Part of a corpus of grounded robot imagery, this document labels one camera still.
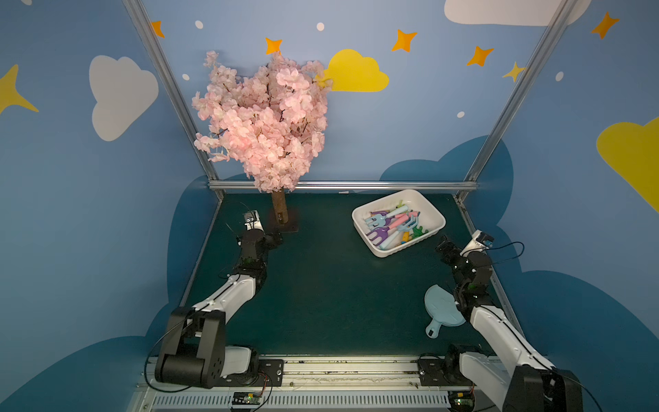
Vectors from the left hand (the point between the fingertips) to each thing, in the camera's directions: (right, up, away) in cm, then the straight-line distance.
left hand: (262, 224), depth 88 cm
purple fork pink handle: (+53, +3, +23) cm, 58 cm away
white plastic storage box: (+67, +2, +22) cm, 71 cm away
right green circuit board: (+62, -51, -15) cm, 82 cm away
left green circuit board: (0, -49, -16) cm, 52 cm away
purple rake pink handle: (+45, -5, +19) cm, 49 cm away
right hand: (+66, -4, -5) cm, 66 cm away
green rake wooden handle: (+61, -4, +20) cm, 64 cm away
